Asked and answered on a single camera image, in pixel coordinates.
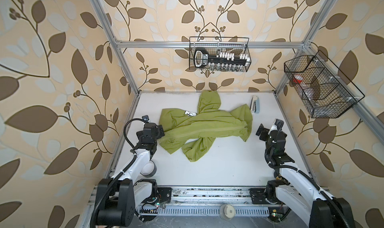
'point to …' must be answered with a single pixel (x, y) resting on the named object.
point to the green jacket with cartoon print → (199, 130)
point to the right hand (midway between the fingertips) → (271, 128)
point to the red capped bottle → (298, 78)
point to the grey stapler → (255, 105)
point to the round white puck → (227, 211)
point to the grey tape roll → (149, 170)
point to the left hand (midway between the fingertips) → (151, 127)
